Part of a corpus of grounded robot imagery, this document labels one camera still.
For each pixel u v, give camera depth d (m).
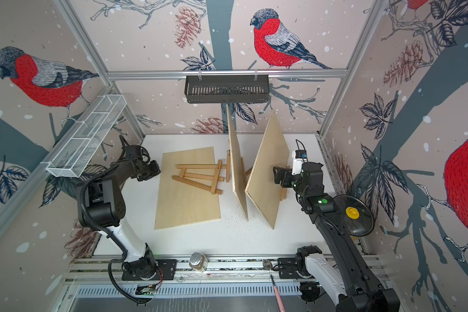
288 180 0.68
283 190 0.92
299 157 0.66
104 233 0.52
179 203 0.91
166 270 0.73
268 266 0.76
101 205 0.50
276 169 0.75
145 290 0.71
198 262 0.66
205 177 0.99
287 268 0.73
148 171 0.85
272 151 0.86
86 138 0.78
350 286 0.40
